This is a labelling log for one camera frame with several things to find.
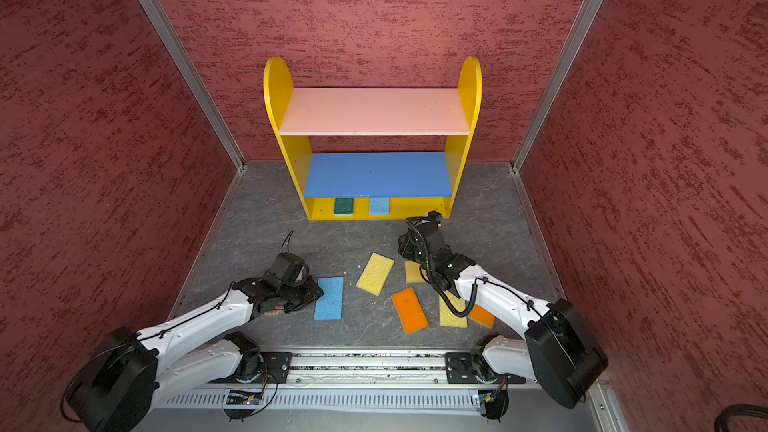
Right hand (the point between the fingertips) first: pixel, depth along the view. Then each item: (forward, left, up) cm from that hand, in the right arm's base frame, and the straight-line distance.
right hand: (401, 246), depth 85 cm
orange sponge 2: (-26, -14, +20) cm, 36 cm away
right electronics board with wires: (-37, -22, -12) cm, 45 cm away
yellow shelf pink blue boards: (+48, +8, -7) cm, 49 cm away
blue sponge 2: (-14, +21, -9) cm, 27 cm away
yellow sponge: (-4, +8, -9) cm, 13 cm away
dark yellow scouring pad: (-4, -4, -9) cm, 11 cm away
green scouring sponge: (+20, +19, -7) cm, 29 cm away
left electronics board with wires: (-34, +43, -13) cm, 56 cm away
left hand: (-11, +24, -9) cm, 28 cm away
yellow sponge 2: (-17, -12, -10) cm, 24 cm away
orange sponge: (-15, -2, -10) cm, 18 cm away
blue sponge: (+21, +7, -8) cm, 24 cm away
